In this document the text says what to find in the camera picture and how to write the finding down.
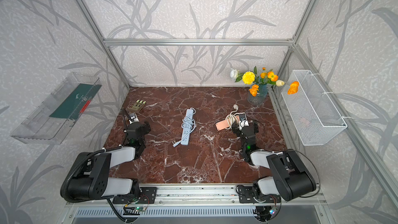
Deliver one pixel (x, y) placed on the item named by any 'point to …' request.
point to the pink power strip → (222, 125)
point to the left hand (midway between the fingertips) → (138, 121)
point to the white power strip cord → (232, 117)
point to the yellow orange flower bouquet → (249, 78)
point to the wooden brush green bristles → (136, 106)
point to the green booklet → (75, 102)
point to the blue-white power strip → (187, 128)
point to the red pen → (85, 106)
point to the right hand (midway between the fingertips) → (245, 119)
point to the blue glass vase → (259, 99)
